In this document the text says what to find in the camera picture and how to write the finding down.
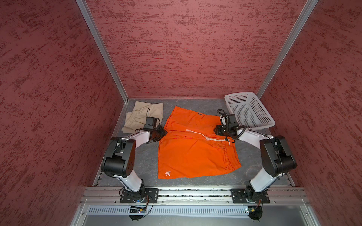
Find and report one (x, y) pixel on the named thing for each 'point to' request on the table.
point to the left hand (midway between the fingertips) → (166, 134)
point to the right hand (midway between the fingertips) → (214, 132)
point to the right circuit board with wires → (255, 212)
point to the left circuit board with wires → (135, 209)
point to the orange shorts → (190, 148)
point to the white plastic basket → (250, 111)
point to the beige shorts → (143, 115)
